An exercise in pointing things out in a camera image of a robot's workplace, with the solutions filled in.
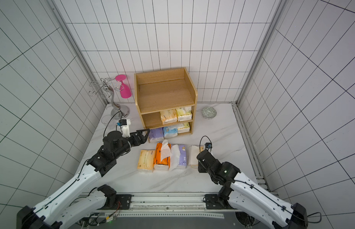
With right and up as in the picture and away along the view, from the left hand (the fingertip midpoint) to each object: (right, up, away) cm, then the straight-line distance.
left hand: (144, 133), depth 76 cm
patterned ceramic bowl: (+43, +12, +34) cm, 56 cm away
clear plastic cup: (-35, +7, +27) cm, 44 cm away
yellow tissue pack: (0, -17, +7) cm, 18 cm away
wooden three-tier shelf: (+13, +26, +9) cm, 30 cm away
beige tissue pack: (+28, -12, +10) cm, 32 cm away
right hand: (+30, -16, +3) cm, 34 cm away
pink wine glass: (-21, +28, +27) cm, 44 cm away
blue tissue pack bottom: (+12, -2, +19) cm, 22 cm away
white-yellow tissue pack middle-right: (+23, +11, +8) cm, 26 cm away
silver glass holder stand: (-29, +13, +35) cm, 48 cm away
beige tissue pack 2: (+13, +9, +7) cm, 18 cm away
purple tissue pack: (+19, -15, +7) cm, 25 cm away
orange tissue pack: (+9, -15, +5) cm, 18 cm away
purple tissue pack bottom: (+4, -3, +16) cm, 17 cm away
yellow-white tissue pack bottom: (+22, +1, +19) cm, 29 cm away
